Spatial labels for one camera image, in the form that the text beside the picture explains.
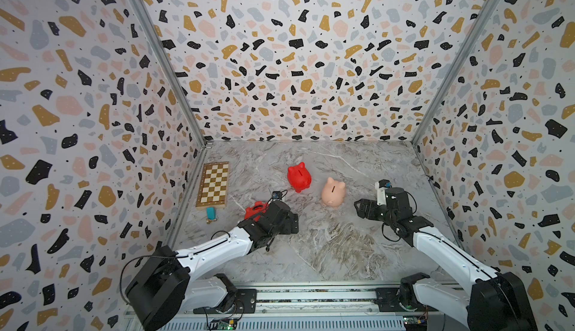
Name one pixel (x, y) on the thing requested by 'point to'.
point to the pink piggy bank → (333, 192)
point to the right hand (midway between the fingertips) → (365, 204)
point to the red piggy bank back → (299, 177)
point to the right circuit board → (415, 323)
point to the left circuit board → (223, 324)
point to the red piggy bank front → (257, 207)
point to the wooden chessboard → (213, 185)
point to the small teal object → (211, 213)
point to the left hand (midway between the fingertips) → (290, 216)
